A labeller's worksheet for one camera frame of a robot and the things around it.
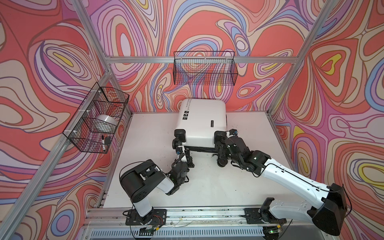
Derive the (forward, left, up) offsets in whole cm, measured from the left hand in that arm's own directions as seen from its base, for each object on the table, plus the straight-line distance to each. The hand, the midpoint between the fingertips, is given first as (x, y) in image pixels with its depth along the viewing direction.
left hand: (191, 150), depth 88 cm
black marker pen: (-5, +43, +16) cm, 46 cm away
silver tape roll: (+1, +41, +24) cm, 48 cm away
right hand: (-5, -15, +8) cm, 18 cm away
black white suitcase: (+14, -5, +12) cm, 19 cm away
